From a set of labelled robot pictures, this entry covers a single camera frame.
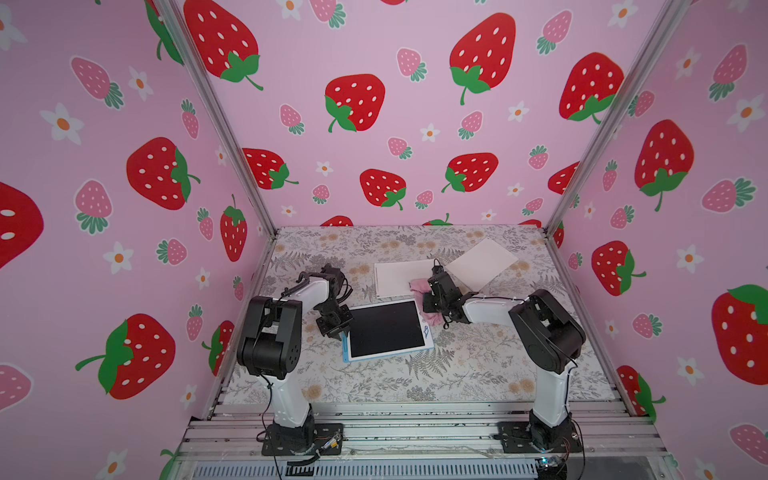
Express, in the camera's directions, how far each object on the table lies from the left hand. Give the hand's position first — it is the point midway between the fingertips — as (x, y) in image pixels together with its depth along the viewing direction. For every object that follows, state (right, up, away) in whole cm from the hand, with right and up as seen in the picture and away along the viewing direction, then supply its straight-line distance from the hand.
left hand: (350, 333), depth 93 cm
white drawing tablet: (+13, +17, +14) cm, 25 cm away
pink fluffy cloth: (+22, +15, +4) cm, 27 cm away
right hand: (+27, +10, +7) cm, 30 cm away
